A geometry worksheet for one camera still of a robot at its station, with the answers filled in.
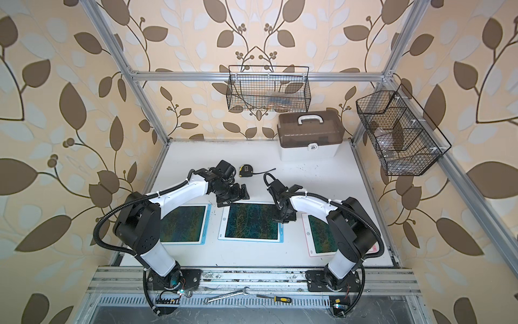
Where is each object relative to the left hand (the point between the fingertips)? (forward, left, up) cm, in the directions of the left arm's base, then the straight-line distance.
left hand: (240, 197), depth 87 cm
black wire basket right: (+10, -63, +27) cm, 69 cm away
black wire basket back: (+47, -17, +25) cm, 56 cm away
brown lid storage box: (+34, -34, +7) cm, 48 cm away
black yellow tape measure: (+20, -1, -6) cm, 21 cm away
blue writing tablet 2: (-9, +24, -9) cm, 28 cm away
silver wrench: (-35, +3, -8) cm, 36 cm away
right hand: (-7, -17, -7) cm, 20 cm away
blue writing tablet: (-8, -5, -8) cm, 12 cm away
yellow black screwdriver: (-36, -16, -8) cm, 40 cm away
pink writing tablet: (-15, -34, -8) cm, 38 cm away
